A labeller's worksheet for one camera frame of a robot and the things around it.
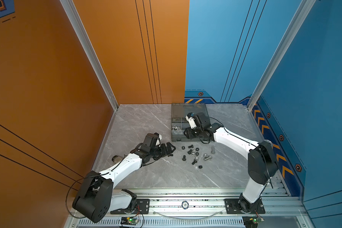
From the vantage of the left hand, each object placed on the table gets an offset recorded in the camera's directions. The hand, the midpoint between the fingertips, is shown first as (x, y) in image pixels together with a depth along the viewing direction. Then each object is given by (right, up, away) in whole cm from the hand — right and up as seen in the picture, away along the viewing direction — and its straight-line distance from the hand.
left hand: (171, 149), depth 85 cm
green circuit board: (-20, -33, -14) cm, 41 cm away
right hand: (+9, +10, +4) cm, 14 cm away
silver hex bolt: (+24, -6, +5) cm, 26 cm away
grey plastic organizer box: (+5, +15, +18) cm, 24 cm away
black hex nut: (+8, -1, +11) cm, 14 cm away
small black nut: (+18, -11, +2) cm, 21 cm away
